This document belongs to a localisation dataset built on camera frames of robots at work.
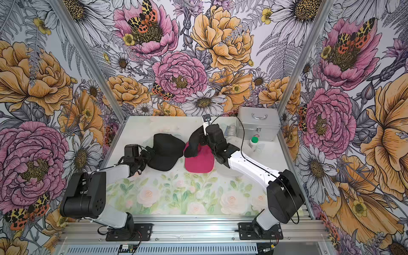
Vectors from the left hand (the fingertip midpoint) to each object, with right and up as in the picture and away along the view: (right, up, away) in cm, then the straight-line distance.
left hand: (152, 157), depth 96 cm
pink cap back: (+30, -3, +1) cm, 30 cm away
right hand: (+31, +16, -13) cm, 37 cm away
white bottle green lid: (+61, +9, +2) cm, 61 cm away
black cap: (+28, +12, -20) cm, 37 cm away
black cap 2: (+9, +5, 0) cm, 10 cm away
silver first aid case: (+68, +21, +7) cm, 72 cm away
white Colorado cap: (+43, -8, -2) cm, 44 cm away
